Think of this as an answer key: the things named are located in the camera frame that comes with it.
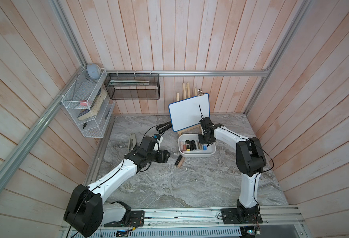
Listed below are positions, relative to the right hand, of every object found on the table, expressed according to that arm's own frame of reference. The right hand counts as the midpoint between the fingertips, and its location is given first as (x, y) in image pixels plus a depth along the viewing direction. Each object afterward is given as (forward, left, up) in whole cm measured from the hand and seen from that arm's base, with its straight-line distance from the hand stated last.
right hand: (203, 139), depth 101 cm
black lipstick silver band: (-4, +8, -1) cm, 10 cm away
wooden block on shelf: (-4, +69, +29) cm, 74 cm away
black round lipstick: (-3, +6, -2) cm, 7 cm away
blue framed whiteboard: (+8, +11, +18) cm, 23 cm away
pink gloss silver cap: (-4, +13, -1) cm, 14 cm away
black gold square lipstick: (-6, +11, 0) cm, 12 cm away
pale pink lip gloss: (-6, +15, 0) cm, 16 cm away
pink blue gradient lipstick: (-6, -1, -1) cm, 6 cm away
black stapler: (+12, +28, -1) cm, 31 cm away
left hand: (-18, +25, +9) cm, 33 cm away
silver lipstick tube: (-2, +4, -1) cm, 5 cm away
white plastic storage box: (-6, -6, -3) cm, 9 cm away
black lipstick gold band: (-16, +17, -1) cm, 23 cm away
